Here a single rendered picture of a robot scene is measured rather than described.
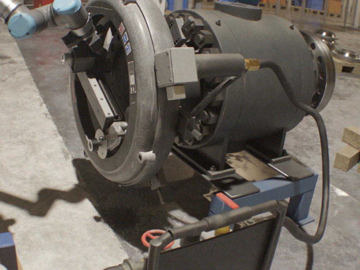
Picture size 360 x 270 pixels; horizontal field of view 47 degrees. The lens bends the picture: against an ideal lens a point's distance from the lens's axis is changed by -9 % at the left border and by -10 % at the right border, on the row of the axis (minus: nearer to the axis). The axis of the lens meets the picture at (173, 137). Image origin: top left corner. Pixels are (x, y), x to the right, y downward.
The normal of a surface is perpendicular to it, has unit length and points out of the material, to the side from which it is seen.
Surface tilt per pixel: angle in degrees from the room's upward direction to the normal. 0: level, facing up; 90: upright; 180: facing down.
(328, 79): 81
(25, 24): 92
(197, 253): 90
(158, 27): 46
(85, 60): 115
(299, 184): 90
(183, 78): 68
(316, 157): 0
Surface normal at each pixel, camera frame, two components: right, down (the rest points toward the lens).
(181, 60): 0.51, 0.00
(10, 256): 0.50, 0.48
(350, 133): -0.83, 0.14
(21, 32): -0.04, 0.43
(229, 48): 0.47, -0.28
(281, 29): 0.35, -0.59
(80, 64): 0.43, 0.73
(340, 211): 0.10, -0.92
